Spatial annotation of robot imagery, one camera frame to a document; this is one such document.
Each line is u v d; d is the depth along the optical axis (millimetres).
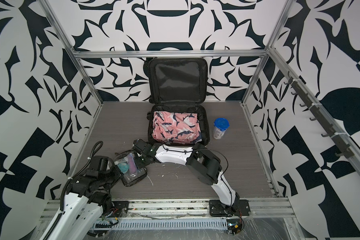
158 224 649
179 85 991
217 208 741
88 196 530
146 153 674
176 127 991
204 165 509
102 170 628
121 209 739
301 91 639
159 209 758
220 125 899
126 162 866
